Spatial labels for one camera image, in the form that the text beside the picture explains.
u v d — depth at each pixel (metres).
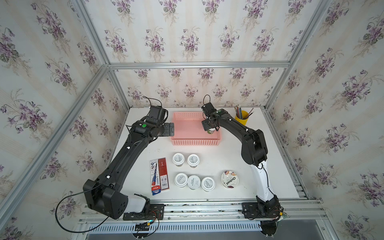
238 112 1.00
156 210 0.73
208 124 0.88
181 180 0.78
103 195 0.38
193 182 0.77
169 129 0.69
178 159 0.86
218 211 0.75
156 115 0.57
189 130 1.10
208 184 0.76
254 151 0.58
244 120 1.01
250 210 0.73
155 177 0.84
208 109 0.80
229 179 0.79
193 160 0.84
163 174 0.84
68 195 0.35
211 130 0.99
